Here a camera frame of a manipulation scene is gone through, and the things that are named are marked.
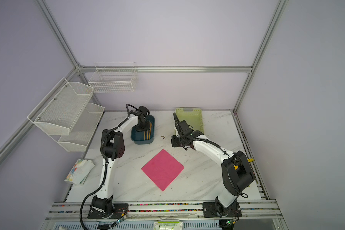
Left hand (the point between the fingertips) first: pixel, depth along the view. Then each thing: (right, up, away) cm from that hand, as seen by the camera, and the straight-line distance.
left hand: (145, 129), depth 106 cm
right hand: (+21, -6, -19) cm, 29 cm away
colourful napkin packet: (-32, -23, -25) cm, 47 cm away
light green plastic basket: (+37, +11, +9) cm, 40 cm away
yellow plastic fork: (0, -4, -2) cm, 4 cm away
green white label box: (+20, -44, -40) cm, 62 cm away
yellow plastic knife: (+5, +3, -2) cm, 6 cm away
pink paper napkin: (+16, -25, -17) cm, 34 cm away
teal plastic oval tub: (-5, -5, -2) cm, 8 cm away
